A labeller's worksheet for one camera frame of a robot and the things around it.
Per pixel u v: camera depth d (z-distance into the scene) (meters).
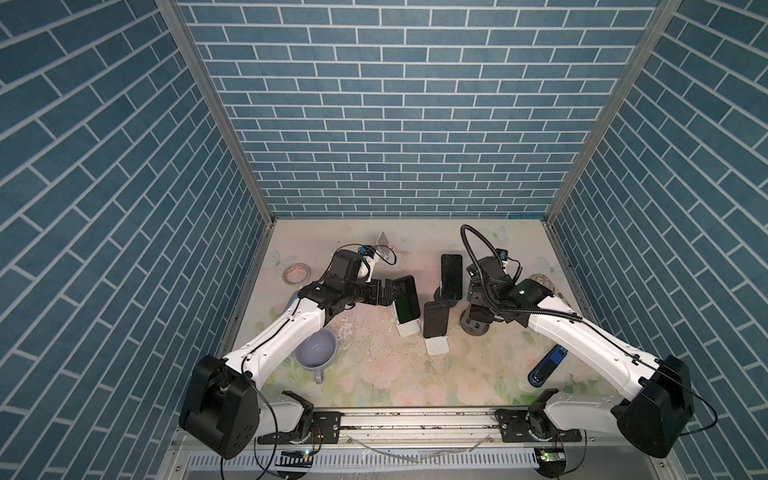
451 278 0.94
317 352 0.86
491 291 0.60
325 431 0.73
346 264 0.62
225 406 0.40
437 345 0.87
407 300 0.94
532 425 0.67
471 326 0.87
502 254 0.71
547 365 0.83
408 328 0.91
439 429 0.75
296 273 1.04
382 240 1.02
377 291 0.71
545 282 0.98
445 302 0.91
